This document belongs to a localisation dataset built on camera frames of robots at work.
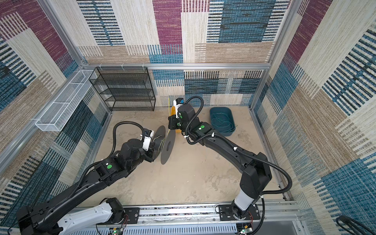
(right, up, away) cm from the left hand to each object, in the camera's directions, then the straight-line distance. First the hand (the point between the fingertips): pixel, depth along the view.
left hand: (155, 143), depth 73 cm
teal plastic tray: (+45, +19, +38) cm, 62 cm away
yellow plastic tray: (+5, +19, +39) cm, 43 cm away
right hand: (+7, +12, +3) cm, 14 cm away
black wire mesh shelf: (-31, +35, +37) cm, 60 cm away
